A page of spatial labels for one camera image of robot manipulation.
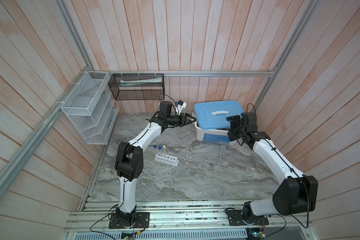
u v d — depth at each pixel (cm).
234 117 76
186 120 78
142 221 73
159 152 88
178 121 78
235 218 73
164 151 86
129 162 55
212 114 96
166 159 91
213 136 97
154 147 83
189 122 86
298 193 41
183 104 82
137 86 90
